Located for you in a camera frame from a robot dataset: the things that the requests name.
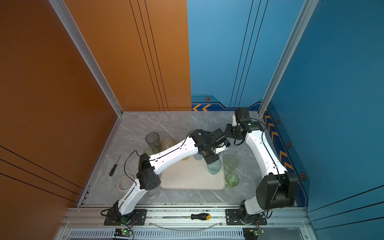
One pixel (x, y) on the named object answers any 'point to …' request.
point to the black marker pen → (114, 166)
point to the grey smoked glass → (152, 139)
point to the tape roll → (125, 183)
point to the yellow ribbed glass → (167, 143)
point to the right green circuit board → (250, 233)
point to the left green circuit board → (122, 232)
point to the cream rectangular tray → (194, 174)
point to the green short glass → (232, 179)
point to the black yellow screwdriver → (199, 216)
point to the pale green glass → (231, 162)
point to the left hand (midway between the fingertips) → (213, 155)
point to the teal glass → (214, 167)
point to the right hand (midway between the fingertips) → (227, 131)
